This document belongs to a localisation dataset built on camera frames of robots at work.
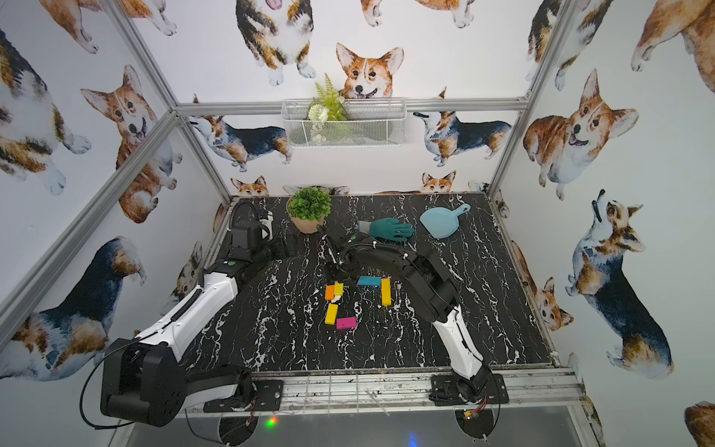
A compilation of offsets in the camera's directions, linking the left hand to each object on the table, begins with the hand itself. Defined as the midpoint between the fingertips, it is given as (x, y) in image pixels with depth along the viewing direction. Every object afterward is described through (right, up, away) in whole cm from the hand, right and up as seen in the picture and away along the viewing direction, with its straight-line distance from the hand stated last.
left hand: (287, 233), depth 86 cm
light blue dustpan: (+54, +3, +27) cm, 60 cm away
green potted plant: (+4, +8, +10) cm, 14 cm away
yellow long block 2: (+30, -20, +7) cm, 37 cm away
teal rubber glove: (+31, +1, +24) cm, 40 cm away
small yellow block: (+13, -26, +2) cm, 29 cm away
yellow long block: (+15, -19, +7) cm, 25 cm away
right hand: (+12, -16, +5) cm, 21 cm away
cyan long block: (+25, -17, +10) cm, 32 cm away
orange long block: (+12, -20, +7) cm, 24 cm away
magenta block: (+18, -28, +1) cm, 33 cm away
